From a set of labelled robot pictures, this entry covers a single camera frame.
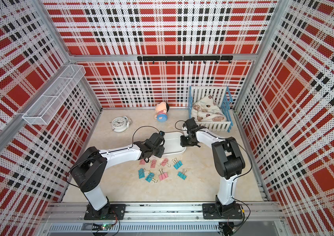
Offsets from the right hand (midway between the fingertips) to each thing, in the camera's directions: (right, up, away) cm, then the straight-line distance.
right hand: (185, 142), depth 96 cm
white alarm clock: (-47, +12, +9) cm, 49 cm away
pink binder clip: (-21, -13, -7) cm, 25 cm away
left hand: (-15, -3, -3) cm, 16 cm away
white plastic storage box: (-9, -1, +2) cm, 9 cm away
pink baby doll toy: (-17, +24, +15) cm, 33 cm away
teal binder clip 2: (-5, -13, -7) cm, 16 cm away
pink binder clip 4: (-14, -18, -12) cm, 25 cm away
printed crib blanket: (+18, +24, +21) cm, 37 cm away
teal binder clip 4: (-3, -18, -10) cm, 21 cm away
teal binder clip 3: (-21, -18, -13) cm, 31 cm away
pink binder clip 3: (-27, -11, -7) cm, 30 cm away
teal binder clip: (-27, -17, -11) cm, 33 cm away
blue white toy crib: (+32, +32, +19) cm, 49 cm away
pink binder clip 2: (-14, -12, -5) cm, 19 cm away
